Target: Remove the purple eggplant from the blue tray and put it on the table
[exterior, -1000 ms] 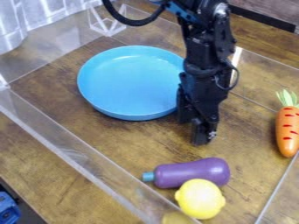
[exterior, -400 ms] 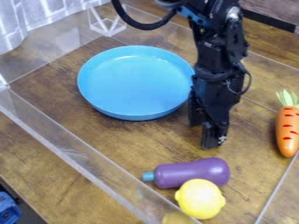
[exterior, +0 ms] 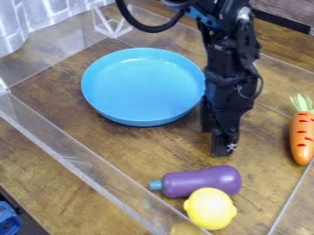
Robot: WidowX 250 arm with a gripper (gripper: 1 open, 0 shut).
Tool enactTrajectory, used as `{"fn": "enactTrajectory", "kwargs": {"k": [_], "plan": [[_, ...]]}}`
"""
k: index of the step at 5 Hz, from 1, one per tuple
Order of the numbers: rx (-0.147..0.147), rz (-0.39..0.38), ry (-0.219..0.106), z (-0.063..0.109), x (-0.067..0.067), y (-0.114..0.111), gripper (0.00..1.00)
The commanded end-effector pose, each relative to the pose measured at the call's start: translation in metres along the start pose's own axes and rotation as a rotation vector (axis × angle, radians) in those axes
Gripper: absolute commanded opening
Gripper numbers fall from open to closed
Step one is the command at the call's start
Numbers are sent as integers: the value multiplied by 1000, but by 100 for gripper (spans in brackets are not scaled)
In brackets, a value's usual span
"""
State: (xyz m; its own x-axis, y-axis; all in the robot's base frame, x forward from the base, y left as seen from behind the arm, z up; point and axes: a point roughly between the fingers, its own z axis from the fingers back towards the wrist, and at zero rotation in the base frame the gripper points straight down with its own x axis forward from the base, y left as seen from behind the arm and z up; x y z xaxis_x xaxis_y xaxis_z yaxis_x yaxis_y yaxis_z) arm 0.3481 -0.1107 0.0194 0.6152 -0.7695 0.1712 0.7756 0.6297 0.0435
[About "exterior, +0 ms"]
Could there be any orange toy carrot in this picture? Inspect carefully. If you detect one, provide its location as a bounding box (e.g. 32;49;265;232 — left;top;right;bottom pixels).
290;94;314;165

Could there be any blue round tray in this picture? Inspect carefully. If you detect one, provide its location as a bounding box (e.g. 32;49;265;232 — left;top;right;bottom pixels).
82;48;205;127

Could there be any dark wooden baseboard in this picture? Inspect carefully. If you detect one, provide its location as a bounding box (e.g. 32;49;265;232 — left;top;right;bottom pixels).
254;9;310;35

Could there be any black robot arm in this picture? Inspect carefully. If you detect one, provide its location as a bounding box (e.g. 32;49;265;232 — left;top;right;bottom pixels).
161;0;264;156

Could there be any yellow toy lemon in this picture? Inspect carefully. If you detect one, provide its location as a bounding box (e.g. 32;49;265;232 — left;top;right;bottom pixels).
183;187;237;230

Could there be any purple toy eggplant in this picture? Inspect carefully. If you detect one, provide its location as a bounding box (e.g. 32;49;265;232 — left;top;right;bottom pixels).
150;165;242;198

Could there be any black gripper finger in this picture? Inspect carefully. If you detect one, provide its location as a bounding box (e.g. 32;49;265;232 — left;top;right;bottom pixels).
211;129;240;157
201;101;217;133

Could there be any blue object at corner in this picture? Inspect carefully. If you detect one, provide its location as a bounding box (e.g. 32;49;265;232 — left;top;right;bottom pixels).
0;201;23;235

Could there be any clear acrylic enclosure wall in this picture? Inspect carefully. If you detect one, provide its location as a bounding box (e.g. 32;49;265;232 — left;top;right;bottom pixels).
0;3;314;235

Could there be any white curtain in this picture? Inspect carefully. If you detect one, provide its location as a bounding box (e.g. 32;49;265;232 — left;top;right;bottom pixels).
0;0;115;58

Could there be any black cable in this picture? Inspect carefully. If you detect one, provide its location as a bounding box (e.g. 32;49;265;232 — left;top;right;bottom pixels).
114;0;198;34

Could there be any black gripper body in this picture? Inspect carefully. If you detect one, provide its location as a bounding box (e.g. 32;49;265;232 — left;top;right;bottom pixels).
202;73;261;132

